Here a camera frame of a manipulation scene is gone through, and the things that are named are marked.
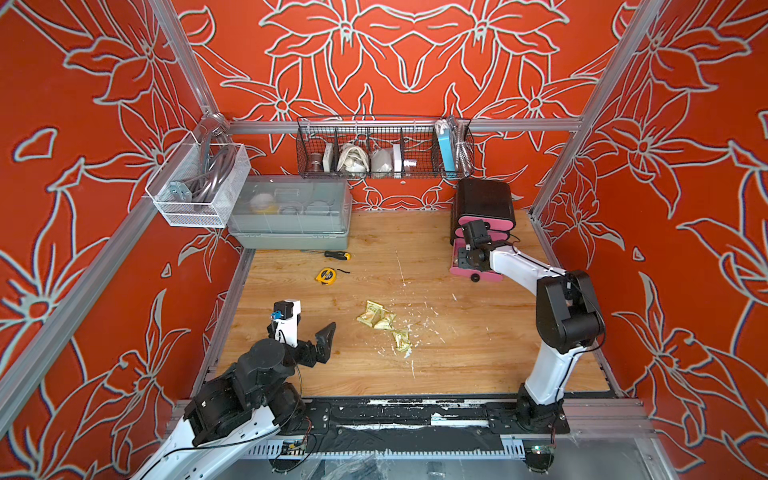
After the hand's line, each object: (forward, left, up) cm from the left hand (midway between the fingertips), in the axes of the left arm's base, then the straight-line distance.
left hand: (318, 320), depth 67 cm
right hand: (+33, -40, -14) cm, 54 cm away
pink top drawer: (+39, -50, -5) cm, 64 cm away
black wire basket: (+57, -12, +10) cm, 59 cm away
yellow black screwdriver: (+35, +5, -21) cm, 41 cm away
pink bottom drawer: (+28, -44, -18) cm, 55 cm away
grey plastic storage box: (+41, +19, -6) cm, 45 cm away
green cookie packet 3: (+4, -20, -20) cm, 28 cm away
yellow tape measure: (+25, +6, -19) cm, 32 cm away
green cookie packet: (+12, -11, -20) cm, 26 cm away
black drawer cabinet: (+55, -51, -10) cm, 76 cm away
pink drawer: (+37, -49, -8) cm, 62 cm away
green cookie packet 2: (+9, -15, -19) cm, 26 cm away
